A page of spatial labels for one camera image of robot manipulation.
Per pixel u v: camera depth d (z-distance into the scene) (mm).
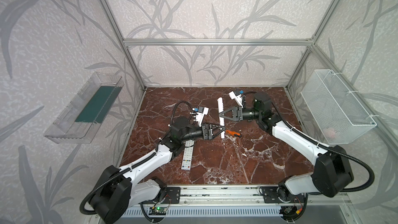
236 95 683
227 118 662
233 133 935
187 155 845
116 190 400
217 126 644
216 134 644
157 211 716
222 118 669
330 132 731
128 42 940
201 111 670
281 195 656
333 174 418
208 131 620
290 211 743
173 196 733
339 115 631
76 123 631
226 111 663
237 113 642
